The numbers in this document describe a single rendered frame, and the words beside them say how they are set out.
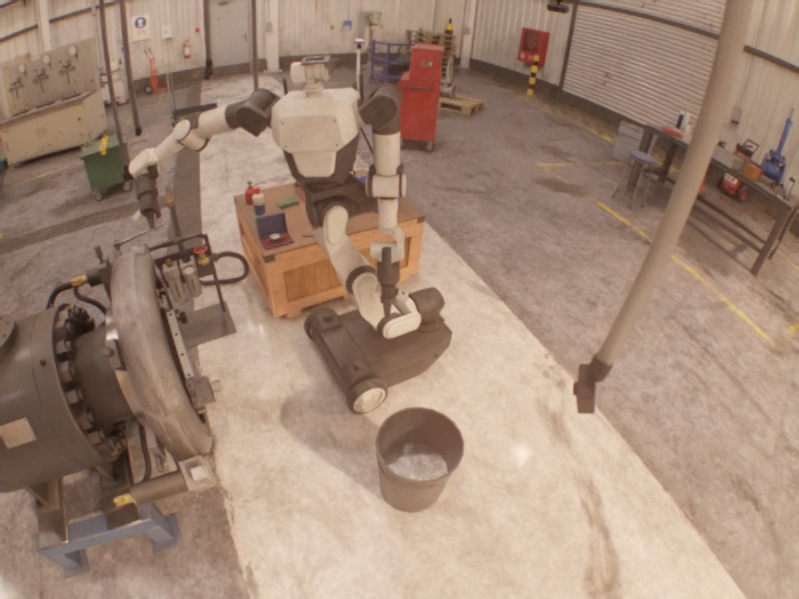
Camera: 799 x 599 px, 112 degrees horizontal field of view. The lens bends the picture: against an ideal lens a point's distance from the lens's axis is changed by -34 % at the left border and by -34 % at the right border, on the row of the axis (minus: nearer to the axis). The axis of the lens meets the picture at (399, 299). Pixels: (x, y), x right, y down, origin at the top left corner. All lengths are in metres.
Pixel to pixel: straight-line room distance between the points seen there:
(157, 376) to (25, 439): 0.54
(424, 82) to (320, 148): 3.51
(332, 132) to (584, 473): 1.76
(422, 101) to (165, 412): 4.21
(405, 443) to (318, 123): 1.25
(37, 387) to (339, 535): 1.20
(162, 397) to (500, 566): 1.35
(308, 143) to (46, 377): 1.07
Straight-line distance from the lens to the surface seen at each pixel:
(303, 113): 1.27
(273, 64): 11.60
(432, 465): 1.69
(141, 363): 1.15
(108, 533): 1.70
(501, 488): 1.85
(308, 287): 2.34
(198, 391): 1.44
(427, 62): 4.68
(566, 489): 1.96
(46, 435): 1.40
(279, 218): 2.27
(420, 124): 4.83
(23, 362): 1.41
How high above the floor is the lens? 1.62
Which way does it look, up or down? 40 degrees down
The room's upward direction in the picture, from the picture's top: 5 degrees clockwise
